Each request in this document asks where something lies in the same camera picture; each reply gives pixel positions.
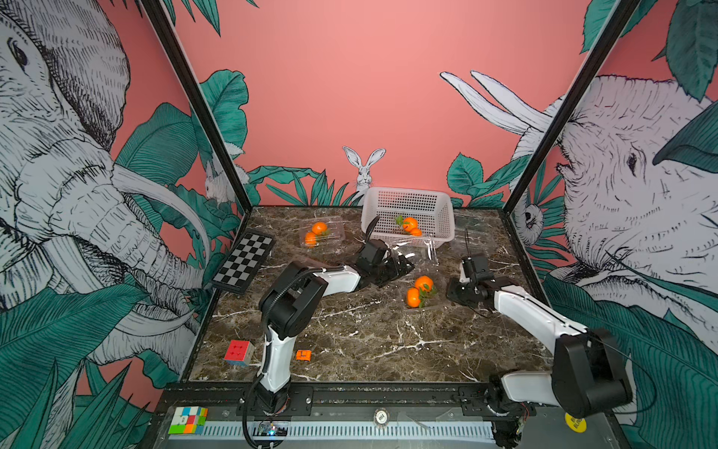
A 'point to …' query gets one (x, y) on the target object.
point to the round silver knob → (381, 415)
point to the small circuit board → (270, 428)
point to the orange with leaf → (409, 224)
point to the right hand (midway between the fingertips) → (445, 287)
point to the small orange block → (303, 354)
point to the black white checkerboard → (244, 261)
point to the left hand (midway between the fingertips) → (412, 268)
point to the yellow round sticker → (576, 425)
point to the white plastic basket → (431, 208)
